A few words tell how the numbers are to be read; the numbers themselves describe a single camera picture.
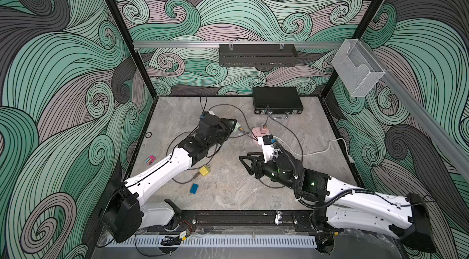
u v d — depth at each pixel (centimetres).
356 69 78
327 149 93
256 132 100
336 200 47
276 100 116
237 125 74
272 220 74
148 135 101
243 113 113
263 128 95
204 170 86
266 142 60
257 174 58
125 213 38
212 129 57
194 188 82
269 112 107
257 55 96
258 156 60
